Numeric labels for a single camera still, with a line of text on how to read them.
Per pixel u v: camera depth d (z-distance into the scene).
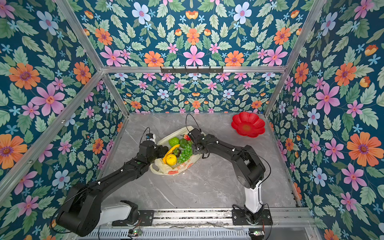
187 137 1.01
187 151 0.93
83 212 0.41
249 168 0.49
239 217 0.73
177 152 0.92
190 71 0.93
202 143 0.66
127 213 0.62
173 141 0.96
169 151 0.94
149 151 0.68
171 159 0.89
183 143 0.96
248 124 1.12
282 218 0.75
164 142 0.87
